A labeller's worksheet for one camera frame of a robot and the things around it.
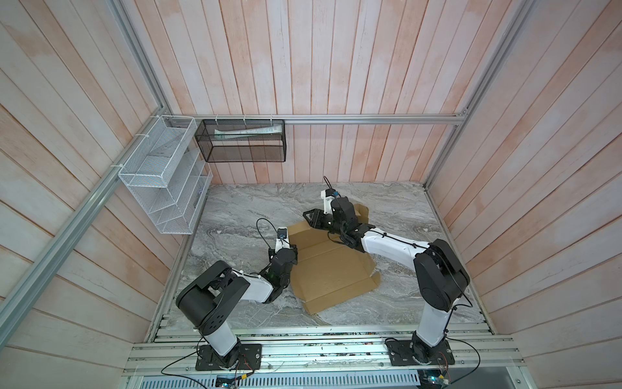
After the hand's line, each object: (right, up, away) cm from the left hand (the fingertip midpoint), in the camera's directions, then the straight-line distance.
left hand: (286, 241), depth 91 cm
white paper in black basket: (-21, +40, -1) cm, 46 cm away
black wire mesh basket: (-21, +43, +14) cm, 49 cm away
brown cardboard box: (+16, -12, +2) cm, 20 cm away
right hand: (+7, +10, -3) cm, 13 cm away
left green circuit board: (-16, -40, -21) cm, 48 cm away
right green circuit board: (+45, -39, -20) cm, 63 cm away
